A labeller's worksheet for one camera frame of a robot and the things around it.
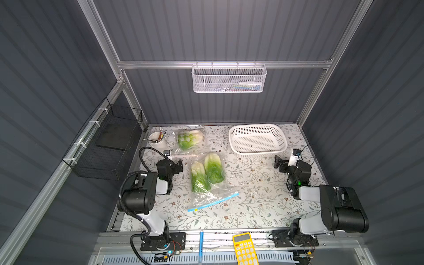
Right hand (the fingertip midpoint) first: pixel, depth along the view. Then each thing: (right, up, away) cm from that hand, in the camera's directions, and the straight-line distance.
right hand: (287, 156), depth 90 cm
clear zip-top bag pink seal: (-50, +3, +17) cm, 53 cm away
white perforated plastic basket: (-11, +9, +21) cm, 26 cm away
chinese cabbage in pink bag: (-57, +10, +11) cm, 59 cm away
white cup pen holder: (-76, +9, +12) cm, 78 cm away
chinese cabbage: (-41, -6, -3) cm, 41 cm away
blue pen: (-46, -38, -19) cm, 63 cm away
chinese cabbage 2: (-48, -12, -8) cm, 50 cm away
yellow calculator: (-27, -40, -20) cm, 52 cm away
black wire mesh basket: (-90, +6, -18) cm, 92 cm away
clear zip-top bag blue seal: (-38, -20, -2) cm, 43 cm away
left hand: (-65, -3, +6) cm, 65 cm away
